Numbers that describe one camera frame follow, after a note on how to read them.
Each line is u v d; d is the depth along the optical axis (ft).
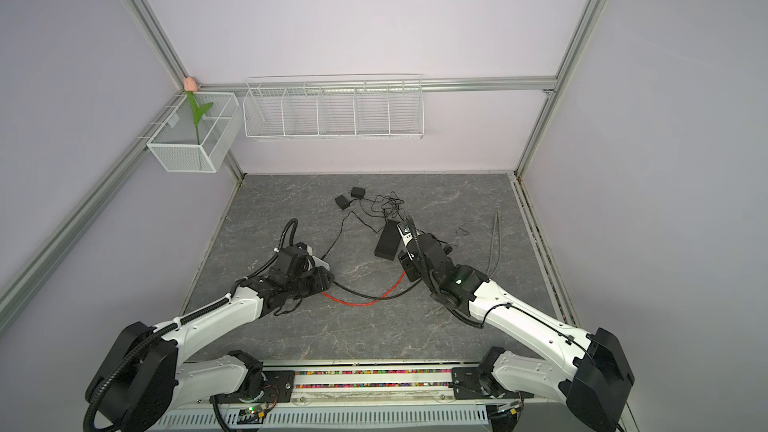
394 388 2.47
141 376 1.33
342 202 3.66
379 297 2.91
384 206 3.60
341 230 3.33
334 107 3.23
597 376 1.27
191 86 2.93
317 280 2.54
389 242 3.32
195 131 2.92
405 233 2.19
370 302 2.87
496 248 3.25
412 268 2.29
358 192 3.79
